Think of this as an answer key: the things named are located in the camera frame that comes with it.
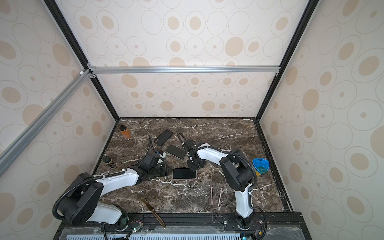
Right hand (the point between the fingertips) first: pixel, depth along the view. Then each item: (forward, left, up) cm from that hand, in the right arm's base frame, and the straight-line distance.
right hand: (195, 168), depth 93 cm
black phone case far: (+25, +23, 0) cm, 34 cm away
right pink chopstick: (-17, -13, +1) cm, 22 cm away
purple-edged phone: (-4, +7, +1) cm, 8 cm away
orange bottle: (+24, +48, +9) cm, 54 cm away
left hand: (-3, +12, +6) cm, 13 cm away
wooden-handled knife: (-25, +22, 0) cm, 33 cm away
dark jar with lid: (+1, +51, +11) cm, 52 cm away
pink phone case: (-4, +7, +1) cm, 8 cm away
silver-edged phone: (+13, +13, 0) cm, 18 cm away
